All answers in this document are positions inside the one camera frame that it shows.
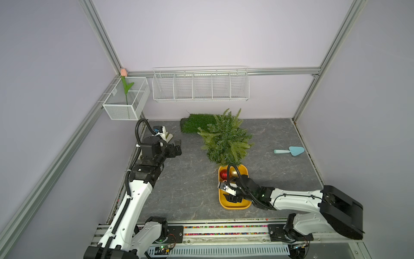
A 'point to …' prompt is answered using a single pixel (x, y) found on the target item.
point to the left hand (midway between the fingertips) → (172, 142)
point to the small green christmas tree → (226, 141)
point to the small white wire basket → (127, 98)
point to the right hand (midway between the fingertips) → (227, 183)
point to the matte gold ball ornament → (232, 172)
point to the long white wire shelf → (202, 83)
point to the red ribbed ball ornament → (223, 174)
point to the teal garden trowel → (295, 150)
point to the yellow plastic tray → (242, 169)
